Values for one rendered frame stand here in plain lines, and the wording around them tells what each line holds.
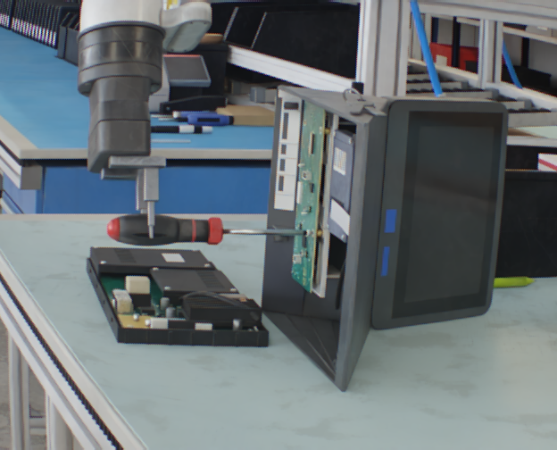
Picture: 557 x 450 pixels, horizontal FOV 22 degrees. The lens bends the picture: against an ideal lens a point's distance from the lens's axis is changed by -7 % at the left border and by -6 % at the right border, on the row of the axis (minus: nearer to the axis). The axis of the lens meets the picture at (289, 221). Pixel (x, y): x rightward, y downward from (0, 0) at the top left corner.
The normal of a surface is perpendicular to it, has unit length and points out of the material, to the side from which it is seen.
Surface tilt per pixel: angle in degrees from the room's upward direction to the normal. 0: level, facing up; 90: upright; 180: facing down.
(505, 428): 0
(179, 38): 157
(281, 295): 90
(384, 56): 90
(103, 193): 90
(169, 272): 0
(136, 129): 67
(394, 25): 90
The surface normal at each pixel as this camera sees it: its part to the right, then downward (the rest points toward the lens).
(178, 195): 0.35, 0.20
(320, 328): 0.07, -0.98
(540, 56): -0.93, 0.00
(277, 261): -0.29, 0.16
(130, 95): 0.28, 0.00
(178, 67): 0.25, -0.72
